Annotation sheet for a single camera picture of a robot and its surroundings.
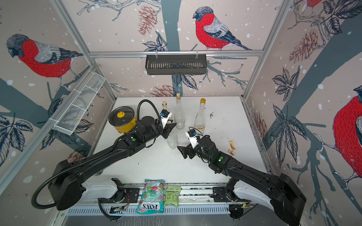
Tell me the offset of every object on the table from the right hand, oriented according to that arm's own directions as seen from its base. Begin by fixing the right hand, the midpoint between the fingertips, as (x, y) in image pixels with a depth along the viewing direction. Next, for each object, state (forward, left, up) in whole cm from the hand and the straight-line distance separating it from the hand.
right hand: (184, 140), depth 78 cm
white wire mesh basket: (+8, +68, +8) cm, 68 cm away
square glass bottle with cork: (+18, +13, +10) cm, 25 cm away
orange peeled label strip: (+6, -32, -15) cm, 36 cm away
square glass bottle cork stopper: (+2, +8, -3) cm, 8 cm away
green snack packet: (-25, +6, -14) cm, 29 cm away
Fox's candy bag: (-27, +15, -11) cm, 33 cm away
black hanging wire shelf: (+57, +9, +14) cm, 59 cm away
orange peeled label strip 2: (+1, -30, -16) cm, 34 cm away
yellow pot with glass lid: (+16, +43, -2) cm, 46 cm away
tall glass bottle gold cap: (+15, -10, 0) cm, 18 cm away
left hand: (+7, +5, +10) cm, 13 cm away
